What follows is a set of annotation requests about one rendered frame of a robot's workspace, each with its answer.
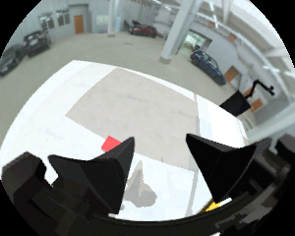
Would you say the yellow bar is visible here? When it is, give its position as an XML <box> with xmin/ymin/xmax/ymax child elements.
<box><xmin>198</xmin><ymin>198</ymin><xmax>221</xmax><ymax>213</ymax></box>

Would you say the red rectangular block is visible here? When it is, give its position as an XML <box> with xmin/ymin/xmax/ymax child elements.
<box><xmin>101</xmin><ymin>137</ymin><xmax>121</xmax><ymax>150</ymax></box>

